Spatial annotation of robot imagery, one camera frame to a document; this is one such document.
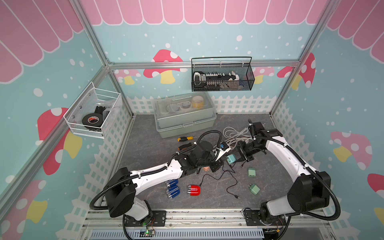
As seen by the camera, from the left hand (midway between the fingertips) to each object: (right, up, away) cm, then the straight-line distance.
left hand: (224, 160), depth 75 cm
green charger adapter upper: (+19, -10, +14) cm, 26 cm away
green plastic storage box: (-25, +25, +17) cm, 39 cm away
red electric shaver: (-15, -18, +6) cm, 24 cm away
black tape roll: (-63, +20, -5) cm, 67 cm away
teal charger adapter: (+4, +1, 0) cm, 4 cm away
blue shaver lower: (-27, -18, +5) cm, 32 cm away
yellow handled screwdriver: (-22, +9, +25) cm, 34 cm away
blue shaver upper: (-28, -14, +7) cm, 32 cm away
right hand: (+3, +3, +3) cm, 5 cm away
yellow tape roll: (-13, +34, +28) cm, 46 cm away
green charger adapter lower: (+17, -17, +6) cm, 25 cm away
